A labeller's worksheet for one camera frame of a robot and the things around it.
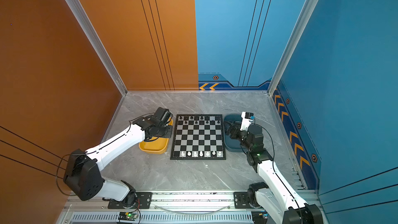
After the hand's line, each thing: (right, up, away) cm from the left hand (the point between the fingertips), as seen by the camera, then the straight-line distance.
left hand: (169, 129), depth 86 cm
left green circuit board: (-14, -38, -15) cm, 43 cm away
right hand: (+32, +4, -6) cm, 33 cm away
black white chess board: (+16, -6, +8) cm, 19 cm away
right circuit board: (+45, -38, -16) cm, 61 cm away
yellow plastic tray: (-8, -10, +3) cm, 13 cm away
